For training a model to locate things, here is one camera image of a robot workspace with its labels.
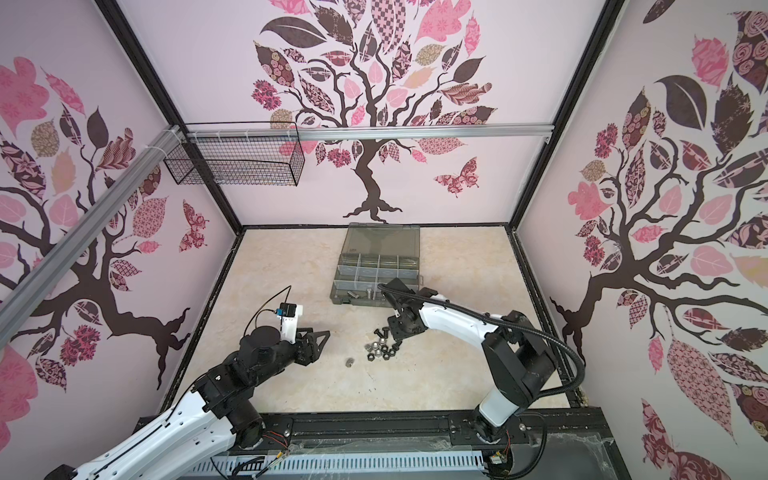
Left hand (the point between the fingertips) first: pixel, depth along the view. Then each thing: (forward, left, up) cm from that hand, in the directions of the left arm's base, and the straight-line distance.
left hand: (321, 337), depth 76 cm
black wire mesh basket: (+76, +46, +3) cm, 89 cm away
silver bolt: (+20, -6, -12) cm, 24 cm away
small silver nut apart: (-2, -6, -13) cm, 14 cm away
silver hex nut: (+3, -14, -12) cm, 19 cm away
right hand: (+7, -21, -9) cm, 24 cm away
